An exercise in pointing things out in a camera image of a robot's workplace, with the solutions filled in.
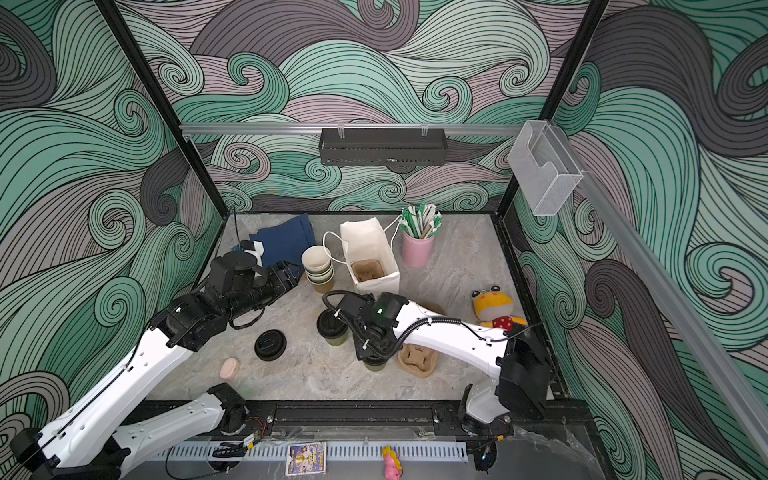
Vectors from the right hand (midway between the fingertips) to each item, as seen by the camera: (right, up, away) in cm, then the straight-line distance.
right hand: (371, 350), depth 75 cm
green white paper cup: (-10, 0, +7) cm, 12 cm away
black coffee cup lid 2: (-29, -2, +9) cm, 31 cm away
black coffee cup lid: (-11, +5, +3) cm, 13 cm away
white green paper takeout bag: (-1, +24, +20) cm, 32 cm away
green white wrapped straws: (+16, +34, +21) cm, 43 cm away
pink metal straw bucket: (+15, +24, +21) cm, 35 cm away
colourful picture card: (-15, -22, -8) cm, 28 cm away
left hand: (-17, +21, -6) cm, 27 cm away
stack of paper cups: (-16, +21, +10) cm, 28 cm away
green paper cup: (+1, -5, +2) cm, 5 cm away
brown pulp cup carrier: (+13, -5, +5) cm, 15 cm away
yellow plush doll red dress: (+37, +8, +13) cm, 39 cm away
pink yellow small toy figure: (+5, -22, -10) cm, 25 cm away
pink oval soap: (-39, -7, +5) cm, 40 cm away
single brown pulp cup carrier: (-2, +18, +26) cm, 31 cm away
